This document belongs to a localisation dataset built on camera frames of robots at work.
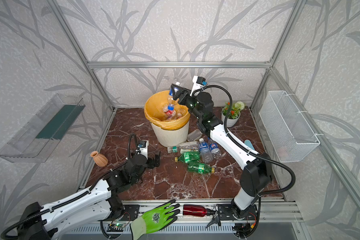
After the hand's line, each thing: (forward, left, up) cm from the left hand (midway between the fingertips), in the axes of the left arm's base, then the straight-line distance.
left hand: (155, 147), depth 79 cm
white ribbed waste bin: (+8, -8, -3) cm, 11 cm away
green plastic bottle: (-7, -25, -10) cm, 28 cm away
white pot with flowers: (+27, -48, -4) cm, 55 cm away
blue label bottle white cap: (+1, -29, -12) cm, 31 cm away
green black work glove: (-32, -2, -14) cm, 35 cm away
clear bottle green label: (+9, -15, -17) cm, 24 cm away
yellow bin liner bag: (+25, +5, +1) cm, 25 cm away
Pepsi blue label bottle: (+6, -34, -12) cm, 36 cm away
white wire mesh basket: (-6, -61, +19) cm, 64 cm away
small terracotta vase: (-3, +33, -9) cm, 34 cm away
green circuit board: (-34, +17, -18) cm, 42 cm away
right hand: (+19, -12, +29) cm, 36 cm away
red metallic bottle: (-28, -22, -11) cm, 37 cm away
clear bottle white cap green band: (+18, -22, -15) cm, 32 cm away
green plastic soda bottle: (+1, -18, -14) cm, 23 cm away
